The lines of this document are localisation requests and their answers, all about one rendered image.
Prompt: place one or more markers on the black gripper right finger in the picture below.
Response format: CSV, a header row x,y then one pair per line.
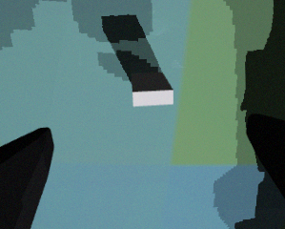
x,y
268,140

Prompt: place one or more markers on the grey domino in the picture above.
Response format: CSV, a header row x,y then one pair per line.
x,y
150,88

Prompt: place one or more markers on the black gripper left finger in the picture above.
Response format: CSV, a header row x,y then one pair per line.
x,y
24,167

